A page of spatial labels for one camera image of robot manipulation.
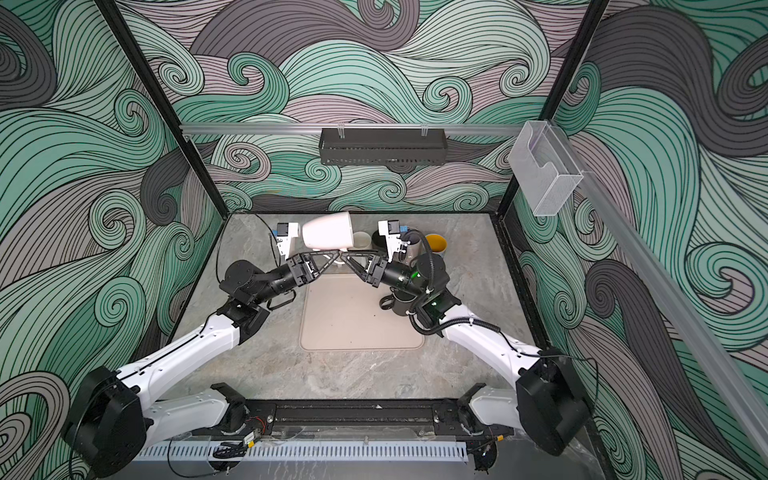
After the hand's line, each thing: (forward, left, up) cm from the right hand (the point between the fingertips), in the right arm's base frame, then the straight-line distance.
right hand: (344, 260), depth 63 cm
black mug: (+4, -13, -26) cm, 29 cm away
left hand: (+1, +1, +1) cm, 1 cm away
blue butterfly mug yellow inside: (+24, -26, -24) cm, 43 cm away
